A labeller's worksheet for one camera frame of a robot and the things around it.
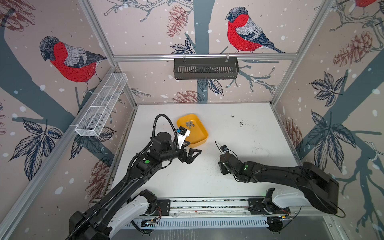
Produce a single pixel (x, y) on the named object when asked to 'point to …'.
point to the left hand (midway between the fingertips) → (194, 148)
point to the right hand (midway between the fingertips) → (220, 164)
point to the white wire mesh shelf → (101, 104)
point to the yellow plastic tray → (198, 133)
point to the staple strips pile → (189, 123)
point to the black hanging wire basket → (206, 68)
